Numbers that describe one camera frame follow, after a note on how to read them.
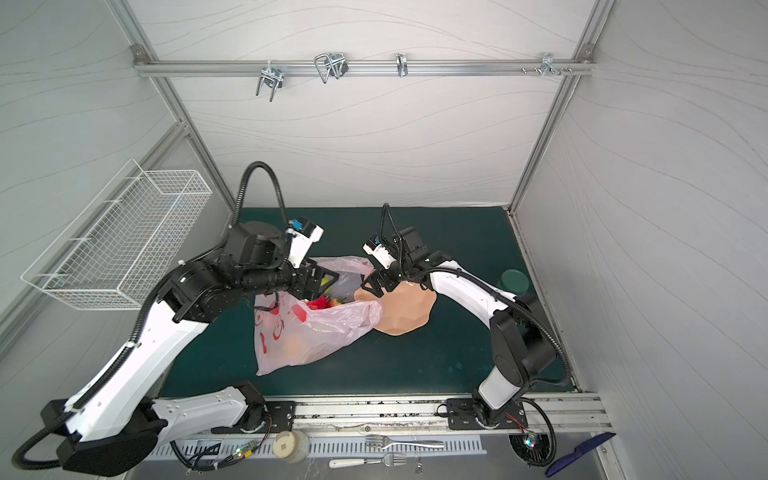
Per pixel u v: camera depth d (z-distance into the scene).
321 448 0.70
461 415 0.73
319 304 0.87
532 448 0.72
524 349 0.45
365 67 0.78
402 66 0.78
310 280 0.54
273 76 0.79
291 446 0.61
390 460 0.69
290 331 0.73
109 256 0.66
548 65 0.77
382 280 0.74
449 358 0.85
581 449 0.69
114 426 0.38
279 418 0.74
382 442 0.69
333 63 0.76
